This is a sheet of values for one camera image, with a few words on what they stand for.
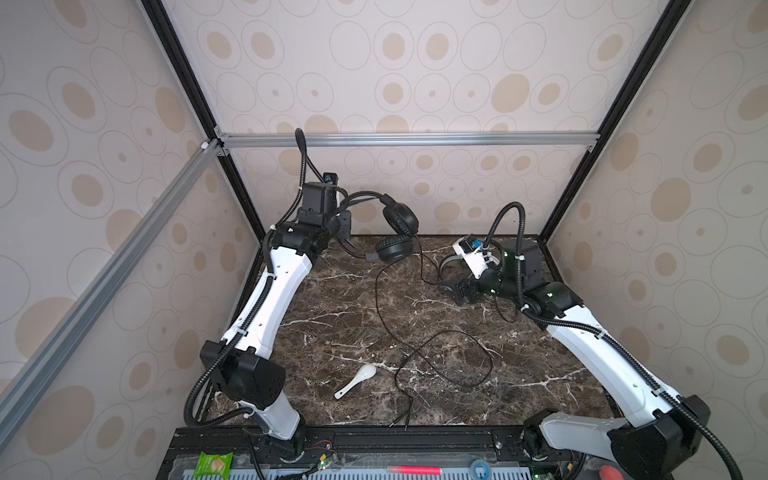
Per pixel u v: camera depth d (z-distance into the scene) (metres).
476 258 0.62
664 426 0.38
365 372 0.85
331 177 0.65
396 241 0.71
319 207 0.55
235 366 0.41
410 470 0.71
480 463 0.70
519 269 0.54
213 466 0.70
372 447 0.75
